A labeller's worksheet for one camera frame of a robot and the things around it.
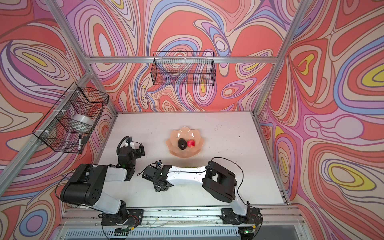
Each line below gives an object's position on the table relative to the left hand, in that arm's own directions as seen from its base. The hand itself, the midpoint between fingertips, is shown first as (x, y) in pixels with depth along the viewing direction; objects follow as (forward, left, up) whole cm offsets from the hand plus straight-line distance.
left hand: (135, 144), depth 93 cm
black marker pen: (-11, +19, +19) cm, 29 cm away
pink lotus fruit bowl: (+12, -32, -5) cm, 35 cm away
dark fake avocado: (+1, -30, -2) cm, 30 cm away
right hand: (-25, -20, -6) cm, 33 cm away
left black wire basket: (-6, +22, +26) cm, 35 cm away
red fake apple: (+2, -36, -2) cm, 36 cm away
